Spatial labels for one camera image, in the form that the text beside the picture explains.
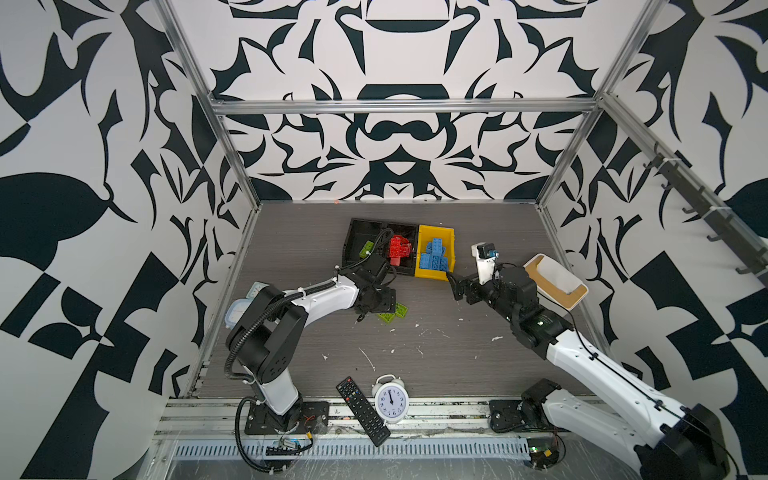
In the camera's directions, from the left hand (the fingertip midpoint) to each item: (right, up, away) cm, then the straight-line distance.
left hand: (387, 299), depth 90 cm
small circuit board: (+36, -32, -19) cm, 52 cm away
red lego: (+4, +15, +9) cm, 18 cm away
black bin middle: (+7, +10, +12) cm, 17 cm away
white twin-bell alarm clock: (+1, -21, -15) cm, 26 cm away
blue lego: (+16, +15, +9) cm, 23 cm away
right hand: (+19, +11, -12) cm, 26 cm away
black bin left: (-10, +20, +18) cm, 29 cm away
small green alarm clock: (-41, +2, +4) cm, 41 cm away
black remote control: (-6, -24, -17) cm, 30 cm away
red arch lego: (+3, +11, +9) cm, 14 cm away
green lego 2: (0, -5, -1) cm, 5 cm away
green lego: (+4, -4, +1) cm, 5 cm away
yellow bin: (+13, +19, +17) cm, 29 cm away
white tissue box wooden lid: (+52, +5, +3) cm, 52 cm away
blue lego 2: (+12, +11, +10) cm, 19 cm away
